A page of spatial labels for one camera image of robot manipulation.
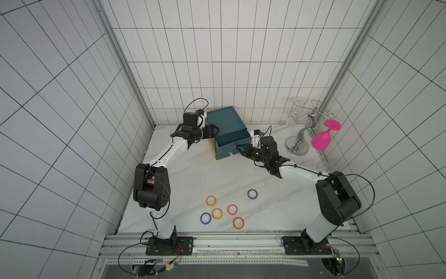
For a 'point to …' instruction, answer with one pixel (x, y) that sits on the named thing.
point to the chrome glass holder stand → (297, 145)
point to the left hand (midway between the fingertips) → (213, 132)
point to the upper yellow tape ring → (211, 200)
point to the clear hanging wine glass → (292, 118)
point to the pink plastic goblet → (321, 141)
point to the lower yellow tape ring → (217, 214)
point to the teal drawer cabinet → (232, 132)
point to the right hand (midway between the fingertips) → (229, 148)
